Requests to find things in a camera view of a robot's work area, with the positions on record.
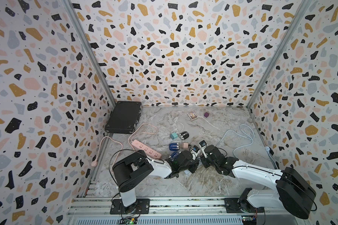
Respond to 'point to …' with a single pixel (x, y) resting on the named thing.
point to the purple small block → (206, 114)
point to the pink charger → (184, 145)
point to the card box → (192, 115)
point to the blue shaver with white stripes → (173, 146)
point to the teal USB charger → (173, 136)
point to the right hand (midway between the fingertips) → (203, 154)
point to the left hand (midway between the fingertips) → (201, 161)
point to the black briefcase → (124, 116)
